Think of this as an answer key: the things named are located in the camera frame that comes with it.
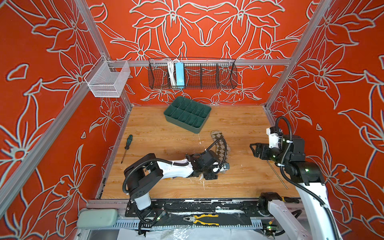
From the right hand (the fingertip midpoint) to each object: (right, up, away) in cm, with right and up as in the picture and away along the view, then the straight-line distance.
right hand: (255, 144), depth 70 cm
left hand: (-16, -15, +13) cm, 25 cm away
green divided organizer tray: (-34, +16, +37) cm, 52 cm away
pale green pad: (-75, -34, -2) cm, 82 cm away
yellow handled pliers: (-29, -35, 0) cm, 46 cm away
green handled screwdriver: (-72, -1, +28) cm, 78 cm away
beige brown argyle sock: (-11, -7, +23) cm, 27 cm away
